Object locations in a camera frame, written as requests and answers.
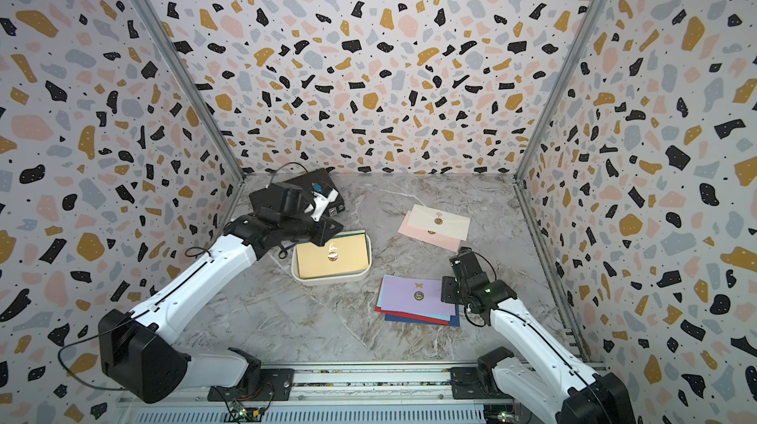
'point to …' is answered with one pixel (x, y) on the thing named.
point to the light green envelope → (349, 233)
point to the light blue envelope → (380, 300)
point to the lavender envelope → (414, 295)
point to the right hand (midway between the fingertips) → (451, 287)
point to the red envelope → (410, 317)
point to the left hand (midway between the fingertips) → (343, 225)
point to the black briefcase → (320, 176)
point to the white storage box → (338, 279)
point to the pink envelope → (431, 238)
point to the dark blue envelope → (454, 319)
